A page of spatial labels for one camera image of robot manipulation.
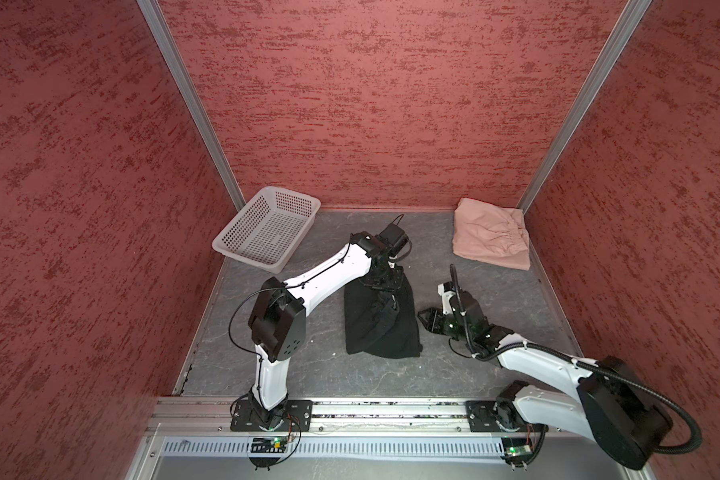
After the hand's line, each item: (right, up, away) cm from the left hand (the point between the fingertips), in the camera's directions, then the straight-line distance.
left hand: (392, 293), depth 83 cm
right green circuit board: (+29, -35, -12) cm, 47 cm away
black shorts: (-3, -6, -7) cm, 10 cm away
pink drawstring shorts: (+39, +18, +26) cm, 51 cm away
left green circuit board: (-31, -35, -12) cm, 49 cm away
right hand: (+8, -9, +3) cm, 13 cm away
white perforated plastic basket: (-46, +19, +30) cm, 58 cm away
